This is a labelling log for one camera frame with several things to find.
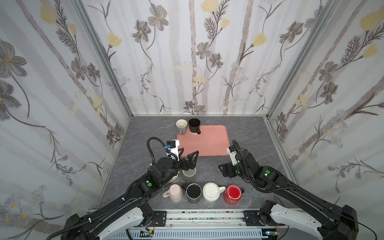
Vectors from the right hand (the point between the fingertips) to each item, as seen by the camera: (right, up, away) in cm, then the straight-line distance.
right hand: (221, 163), depth 76 cm
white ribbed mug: (-6, -14, -1) cm, 15 cm away
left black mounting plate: (-32, -29, 0) cm, 43 cm away
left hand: (-16, +9, -6) cm, 19 cm away
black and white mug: (-14, +21, +29) cm, 38 cm away
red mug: (+5, -16, -1) cm, 17 cm away
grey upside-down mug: (-16, -5, +2) cm, 17 cm away
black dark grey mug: (-14, -14, -1) cm, 20 cm away
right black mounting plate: (+14, -27, -3) cm, 31 cm away
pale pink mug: (-24, -15, -3) cm, 28 cm away
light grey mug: (-23, +21, +28) cm, 42 cm away
